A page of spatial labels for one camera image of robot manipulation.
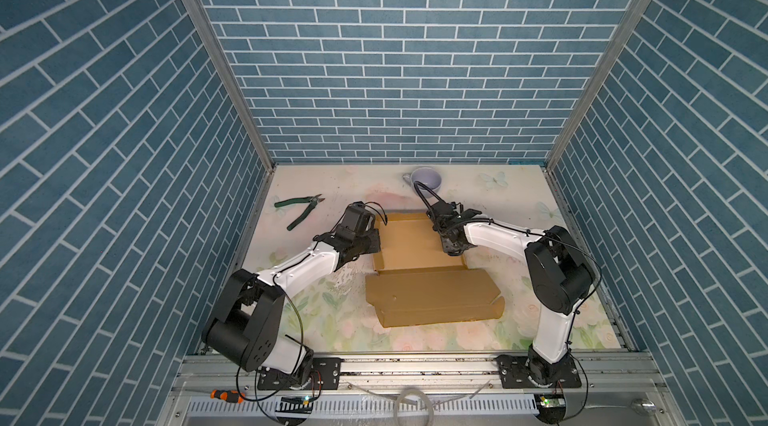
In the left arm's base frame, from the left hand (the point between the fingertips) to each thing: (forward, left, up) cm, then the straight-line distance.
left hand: (384, 240), depth 89 cm
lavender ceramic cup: (+30, -15, -2) cm, 33 cm away
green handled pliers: (+21, +27, -8) cm, 35 cm away
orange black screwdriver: (-38, +36, -7) cm, 53 cm away
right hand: (+2, -24, -5) cm, 25 cm away
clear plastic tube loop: (-38, -5, -7) cm, 39 cm away
